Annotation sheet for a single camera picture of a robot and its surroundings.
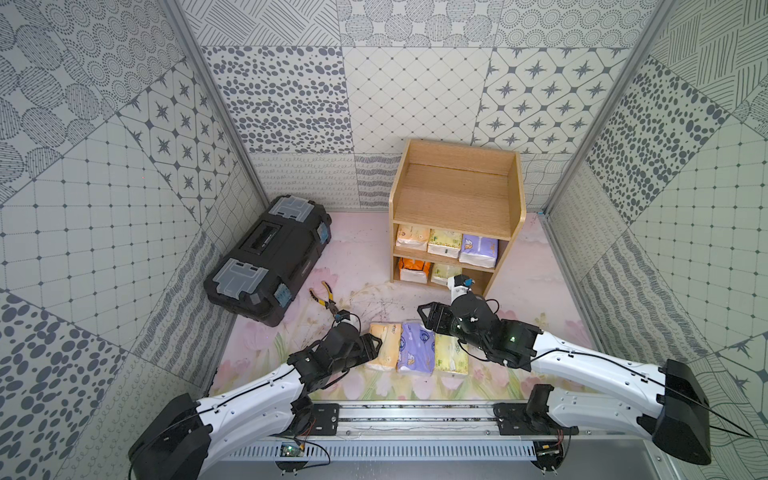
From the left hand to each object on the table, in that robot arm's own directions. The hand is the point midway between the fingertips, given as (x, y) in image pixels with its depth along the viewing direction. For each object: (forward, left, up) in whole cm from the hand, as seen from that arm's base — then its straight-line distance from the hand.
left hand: (379, 340), depth 82 cm
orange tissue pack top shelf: (-3, -3, -1) cm, 4 cm away
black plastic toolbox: (+10, +34, +13) cm, 38 cm away
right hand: (+4, -13, +10) cm, 17 cm away
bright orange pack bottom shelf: (+21, -10, +3) cm, 24 cm away
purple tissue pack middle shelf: (+19, -27, +18) cm, 38 cm away
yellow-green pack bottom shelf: (+22, -19, +1) cm, 30 cm away
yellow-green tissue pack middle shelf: (+22, -18, +17) cm, 33 cm away
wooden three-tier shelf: (+25, -20, +26) cm, 42 cm away
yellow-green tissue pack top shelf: (-4, -20, 0) cm, 20 cm away
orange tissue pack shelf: (+24, -9, +16) cm, 31 cm away
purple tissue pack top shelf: (-2, -11, -2) cm, 11 cm away
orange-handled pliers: (+13, +17, -5) cm, 22 cm away
